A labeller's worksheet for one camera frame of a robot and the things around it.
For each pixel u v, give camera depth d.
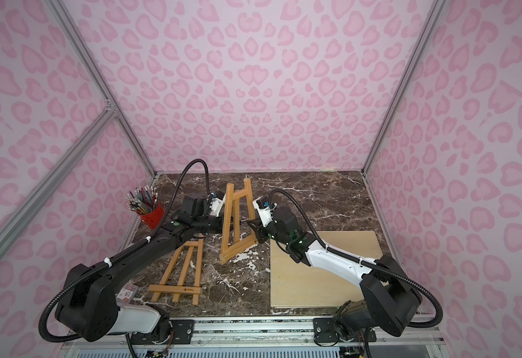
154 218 0.94
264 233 0.72
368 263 0.45
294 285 0.83
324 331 0.74
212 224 0.72
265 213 0.70
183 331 0.73
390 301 0.42
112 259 0.47
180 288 0.79
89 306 0.41
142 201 0.94
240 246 0.73
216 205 0.75
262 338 0.72
